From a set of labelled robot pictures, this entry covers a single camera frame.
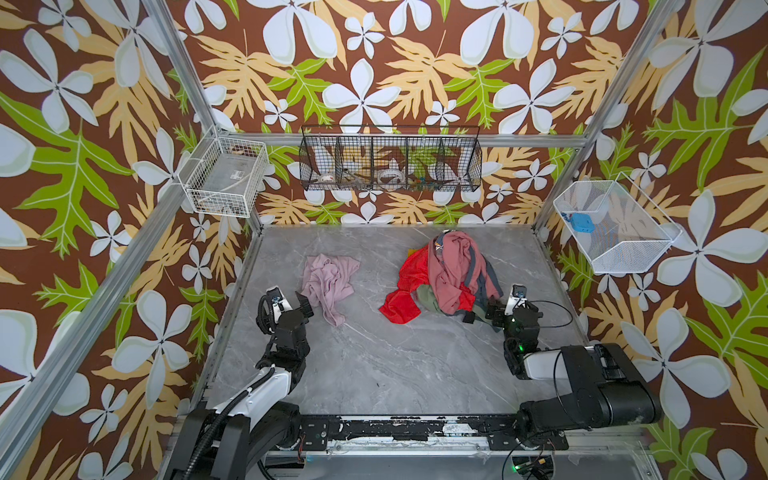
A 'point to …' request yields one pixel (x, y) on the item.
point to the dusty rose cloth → (451, 262)
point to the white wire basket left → (225, 174)
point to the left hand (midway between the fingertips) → (278, 297)
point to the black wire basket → (390, 158)
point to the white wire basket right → (615, 225)
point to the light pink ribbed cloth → (325, 281)
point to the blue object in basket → (581, 222)
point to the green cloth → (427, 298)
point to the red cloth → (399, 307)
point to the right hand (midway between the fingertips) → (506, 296)
